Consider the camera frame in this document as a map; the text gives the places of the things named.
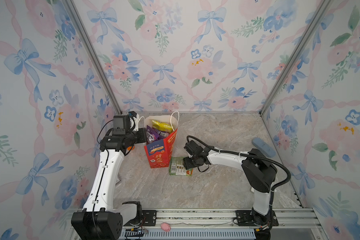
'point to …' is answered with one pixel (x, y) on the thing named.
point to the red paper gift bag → (159, 151)
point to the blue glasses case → (264, 147)
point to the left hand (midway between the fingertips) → (145, 131)
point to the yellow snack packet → (161, 126)
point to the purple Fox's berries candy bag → (152, 134)
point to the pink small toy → (165, 226)
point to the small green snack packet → (177, 167)
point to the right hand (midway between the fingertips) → (187, 163)
